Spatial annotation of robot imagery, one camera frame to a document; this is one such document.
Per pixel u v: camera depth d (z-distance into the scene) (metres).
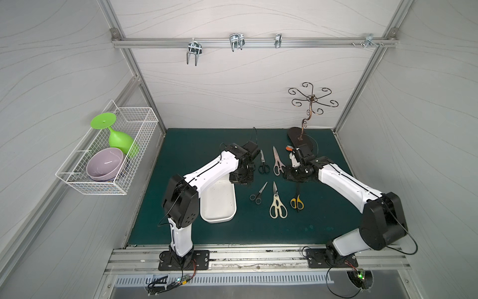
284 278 0.70
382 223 0.43
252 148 0.70
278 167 1.03
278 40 0.78
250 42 0.78
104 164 0.62
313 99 0.93
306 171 0.63
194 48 0.78
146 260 0.75
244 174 0.71
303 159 0.68
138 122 0.80
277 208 0.88
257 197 0.91
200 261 0.74
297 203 0.88
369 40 0.77
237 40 0.76
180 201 0.47
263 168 1.01
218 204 0.89
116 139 0.64
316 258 0.73
